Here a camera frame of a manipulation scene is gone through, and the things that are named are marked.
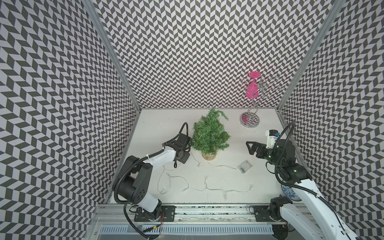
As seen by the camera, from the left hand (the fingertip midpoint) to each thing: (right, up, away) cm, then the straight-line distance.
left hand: (180, 155), depth 92 cm
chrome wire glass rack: (+50, +23, +17) cm, 58 cm away
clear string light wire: (+15, -14, -9) cm, 23 cm away
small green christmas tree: (+16, +14, -22) cm, 31 cm away
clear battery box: (+39, -6, -3) cm, 40 cm away
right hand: (+40, +8, -14) cm, 43 cm away
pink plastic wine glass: (+50, +43, +13) cm, 67 cm away
